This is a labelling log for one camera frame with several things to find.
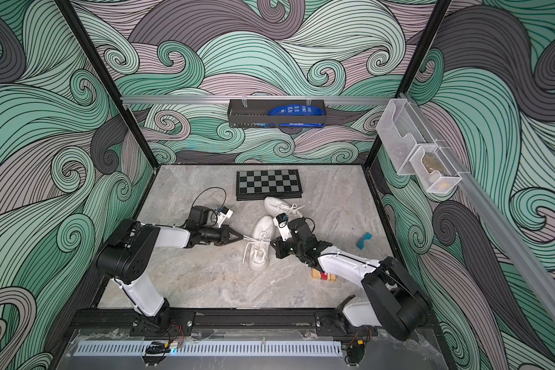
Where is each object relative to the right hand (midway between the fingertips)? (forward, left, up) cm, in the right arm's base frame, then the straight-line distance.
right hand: (274, 241), depth 86 cm
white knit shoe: (+18, 0, -2) cm, 18 cm away
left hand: (+3, +13, 0) cm, 14 cm away
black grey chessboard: (+30, +9, -1) cm, 31 cm away
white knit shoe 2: (+4, +5, -2) cm, 6 cm away
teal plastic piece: (+2, -35, -6) cm, 36 cm away
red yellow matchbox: (-12, -18, -4) cm, 22 cm away
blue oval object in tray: (+44, -10, +30) cm, 54 cm away
